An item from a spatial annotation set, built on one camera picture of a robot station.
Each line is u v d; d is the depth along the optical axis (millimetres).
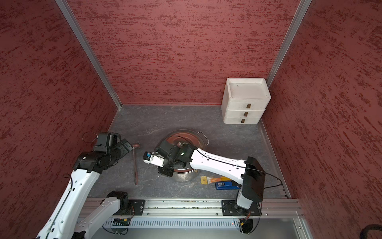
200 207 756
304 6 709
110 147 550
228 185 763
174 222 775
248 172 400
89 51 874
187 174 697
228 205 729
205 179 828
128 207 710
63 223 378
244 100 920
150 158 598
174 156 531
